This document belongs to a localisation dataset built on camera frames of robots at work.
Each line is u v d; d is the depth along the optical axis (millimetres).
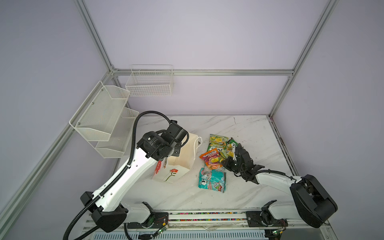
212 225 732
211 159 904
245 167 690
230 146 985
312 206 424
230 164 793
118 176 387
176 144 497
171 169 672
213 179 813
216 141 1012
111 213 387
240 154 684
